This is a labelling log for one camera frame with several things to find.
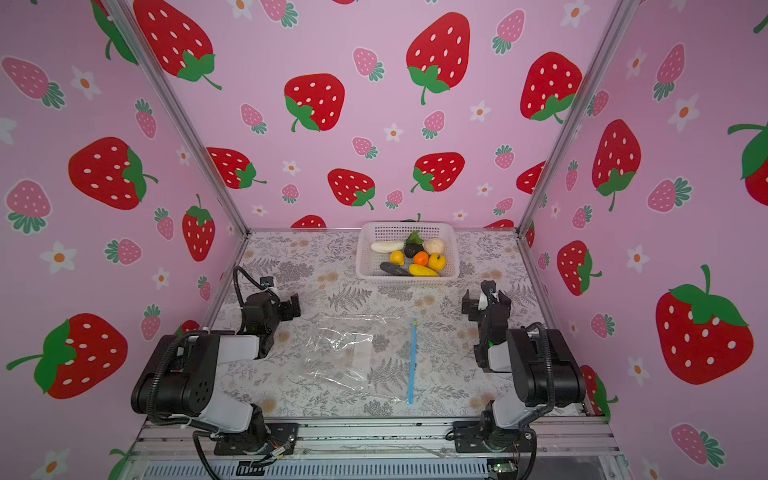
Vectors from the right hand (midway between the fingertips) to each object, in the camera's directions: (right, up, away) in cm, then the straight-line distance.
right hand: (485, 291), depth 91 cm
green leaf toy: (-21, +18, +19) cm, 33 cm away
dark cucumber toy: (-29, +6, +13) cm, 32 cm away
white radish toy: (-31, +15, +20) cm, 40 cm away
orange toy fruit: (-19, +10, +16) cm, 26 cm away
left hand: (-65, -2, +4) cm, 65 cm away
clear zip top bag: (-38, -19, -3) cm, 42 cm away
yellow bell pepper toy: (-13, +9, +13) cm, 21 cm away
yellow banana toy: (-19, +6, +11) cm, 23 cm away
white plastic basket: (-38, +9, +15) cm, 42 cm away
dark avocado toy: (-23, +14, +17) cm, 31 cm away
